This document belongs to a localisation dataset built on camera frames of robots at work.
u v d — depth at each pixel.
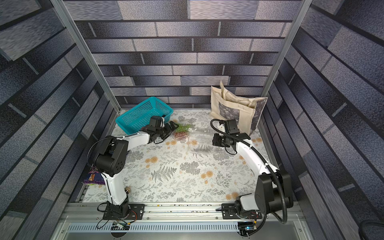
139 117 1.13
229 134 0.63
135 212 0.73
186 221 0.73
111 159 0.52
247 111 0.85
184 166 0.90
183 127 1.03
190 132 0.95
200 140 1.01
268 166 0.45
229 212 0.73
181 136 0.99
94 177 0.81
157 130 0.82
